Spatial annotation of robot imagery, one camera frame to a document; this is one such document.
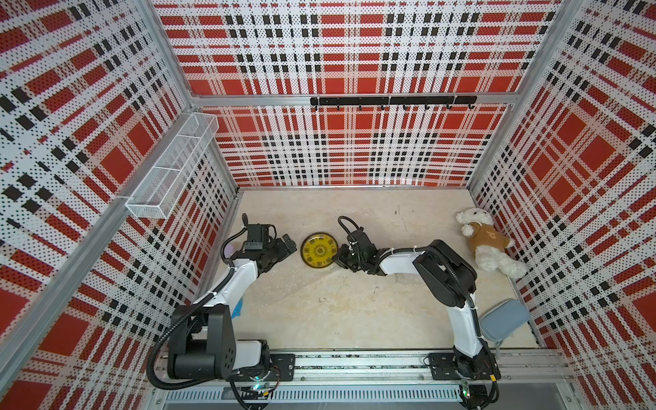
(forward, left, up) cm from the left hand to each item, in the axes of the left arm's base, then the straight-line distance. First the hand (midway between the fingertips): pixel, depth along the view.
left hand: (290, 249), depth 90 cm
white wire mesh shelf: (+17, +48, +13) cm, 52 cm away
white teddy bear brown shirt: (+4, -73, -2) cm, 73 cm away
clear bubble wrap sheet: (-13, -12, -9) cm, 20 cm away
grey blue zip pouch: (-22, -70, -6) cm, 73 cm away
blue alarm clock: (-20, +16, -7) cm, 26 cm away
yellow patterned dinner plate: (+4, -9, -8) cm, 13 cm away
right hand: (+1, -15, -7) cm, 17 cm away
